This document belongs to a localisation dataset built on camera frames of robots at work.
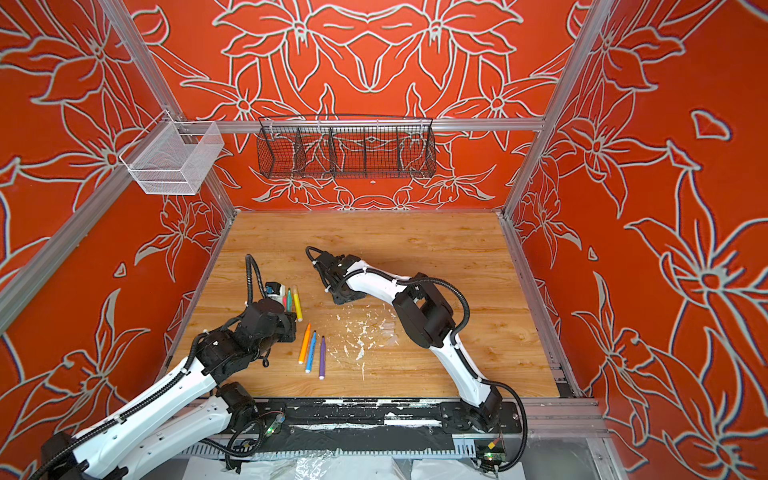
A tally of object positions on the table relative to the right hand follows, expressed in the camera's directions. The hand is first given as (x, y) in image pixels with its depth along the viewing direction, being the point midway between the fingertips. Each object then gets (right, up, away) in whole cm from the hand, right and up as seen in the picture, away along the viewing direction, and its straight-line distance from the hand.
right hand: (343, 294), depth 95 cm
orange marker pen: (-10, -13, -11) cm, 20 cm away
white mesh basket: (-54, +44, -3) cm, 69 cm away
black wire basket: (0, +50, +4) cm, 50 cm away
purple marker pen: (-4, -16, -13) cm, 21 cm away
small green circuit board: (+39, -33, -27) cm, 58 cm away
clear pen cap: (+15, -9, -6) cm, 18 cm away
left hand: (-11, -2, -17) cm, 20 cm away
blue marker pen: (-8, -16, -13) cm, 22 cm away
